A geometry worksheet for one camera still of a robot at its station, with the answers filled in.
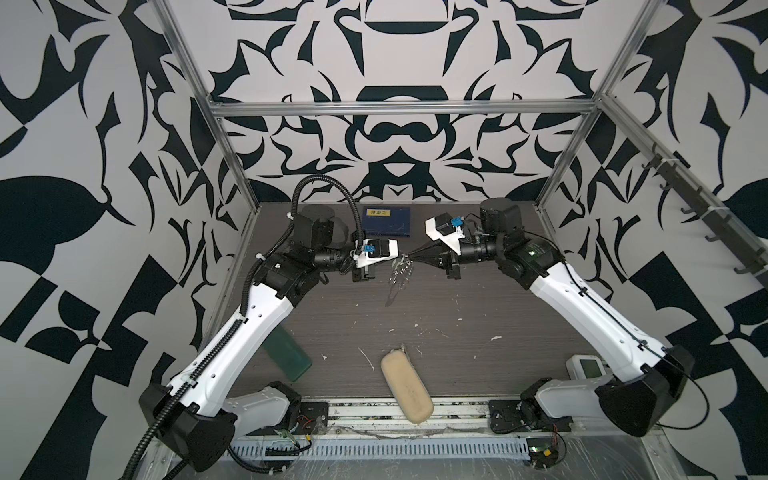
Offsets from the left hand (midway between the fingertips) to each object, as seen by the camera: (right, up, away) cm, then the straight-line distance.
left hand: (399, 241), depth 63 cm
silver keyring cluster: (+1, -5, -1) cm, 6 cm away
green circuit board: (+34, -50, +8) cm, 61 cm away
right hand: (+3, -2, 0) cm, 4 cm away
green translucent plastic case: (-30, -31, +20) cm, 47 cm away
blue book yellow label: (-2, +6, +52) cm, 52 cm away
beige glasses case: (+3, -36, +13) cm, 38 cm away
